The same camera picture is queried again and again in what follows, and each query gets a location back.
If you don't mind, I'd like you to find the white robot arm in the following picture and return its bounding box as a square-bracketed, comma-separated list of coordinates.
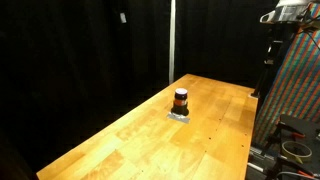
[260, 0, 312, 24]

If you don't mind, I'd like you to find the brown cup upside down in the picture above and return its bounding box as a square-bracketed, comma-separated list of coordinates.
[171, 88, 189, 116]

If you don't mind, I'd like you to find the white tag on curtain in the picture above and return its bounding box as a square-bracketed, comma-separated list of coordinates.
[120, 13, 127, 23]

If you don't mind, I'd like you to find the white vertical pole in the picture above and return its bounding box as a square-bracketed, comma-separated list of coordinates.
[168, 0, 176, 84]

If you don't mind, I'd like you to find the black side cart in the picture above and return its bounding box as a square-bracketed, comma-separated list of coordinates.
[245, 114, 320, 180]

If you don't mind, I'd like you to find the black tripod stand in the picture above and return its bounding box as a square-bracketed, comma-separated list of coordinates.
[251, 25, 283, 98]

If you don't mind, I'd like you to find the colourful striped cloth panel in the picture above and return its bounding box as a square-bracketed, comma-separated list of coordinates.
[252, 0, 320, 145]

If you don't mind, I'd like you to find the roll of masking tape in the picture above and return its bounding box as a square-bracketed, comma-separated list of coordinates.
[281, 141, 313, 164]

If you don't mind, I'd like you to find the black clamp with orange handle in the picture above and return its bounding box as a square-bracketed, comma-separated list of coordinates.
[277, 122, 305, 138]

